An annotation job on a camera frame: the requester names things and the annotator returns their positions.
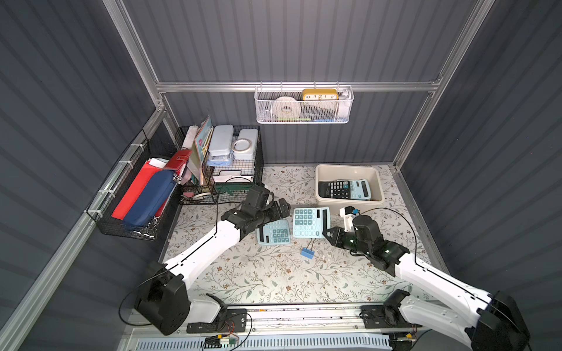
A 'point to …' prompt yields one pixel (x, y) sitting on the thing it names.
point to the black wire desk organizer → (226, 184)
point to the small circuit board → (216, 341)
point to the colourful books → (197, 141)
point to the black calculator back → (338, 189)
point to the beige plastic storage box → (334, 172)
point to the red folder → (148, 174)
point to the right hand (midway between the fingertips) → (328, 236)
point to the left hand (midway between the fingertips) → (283, 210)
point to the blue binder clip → (307, 252)
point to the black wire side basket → (119, 182)
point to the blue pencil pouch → (151, 199)
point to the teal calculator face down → (360, 189)
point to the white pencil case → (220, 151)
